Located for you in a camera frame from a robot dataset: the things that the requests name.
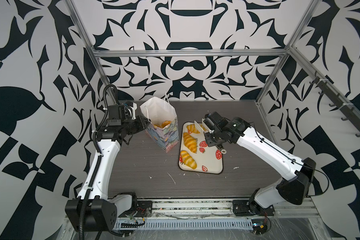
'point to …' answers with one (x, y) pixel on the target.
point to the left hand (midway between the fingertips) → (149, 118)
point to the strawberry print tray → (195, 154)
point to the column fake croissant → (190, 142)
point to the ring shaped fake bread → (163, 125)
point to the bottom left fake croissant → (187, 160)
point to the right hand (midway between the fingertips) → (209, 138)
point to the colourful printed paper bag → (163, 129)
